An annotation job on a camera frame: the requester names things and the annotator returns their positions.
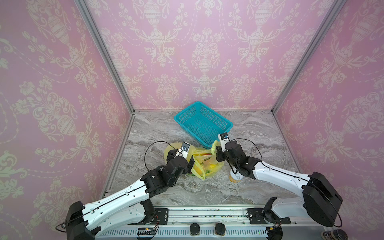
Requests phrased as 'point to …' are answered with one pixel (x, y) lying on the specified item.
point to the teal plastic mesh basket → (202, 124)
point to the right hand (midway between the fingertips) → (217, 147)
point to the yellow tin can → (235, 178)
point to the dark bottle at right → (334, 234)
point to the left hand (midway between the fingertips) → (186, 155)
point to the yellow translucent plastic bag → (206, 162)
